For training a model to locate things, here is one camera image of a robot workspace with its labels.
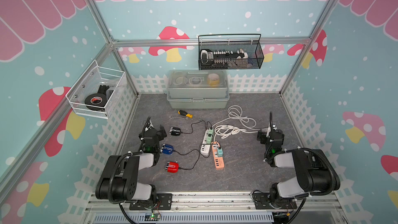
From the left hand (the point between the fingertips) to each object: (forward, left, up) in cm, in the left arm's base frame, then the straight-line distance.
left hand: (154, 129), depth 92 cm
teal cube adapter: (-14, -39, 0) cm, 41 cm away
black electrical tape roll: (-2, +19, +28) cm, 34 cm away
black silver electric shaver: (+2, -12, -4) cm, 12 cm away
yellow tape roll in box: (+34, -36, +11) cm, 51 cm away
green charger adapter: (-1, -34, 0) cm, 34 cm away
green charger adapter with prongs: (-6, -33, +1) cm, 34 cm away
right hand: (+2, -70, -1) cm, 70 cm away
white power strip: (-10, -31, -4) cm, 33 cm away
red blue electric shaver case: (-20, -13, -4) cm, 25 cm away
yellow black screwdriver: (+16, -16, -4) cm, 23 cm away
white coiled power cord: (+10, -51, -6) cm, 52 cm away
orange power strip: (-17, -38, -4) cm, 42 cm away
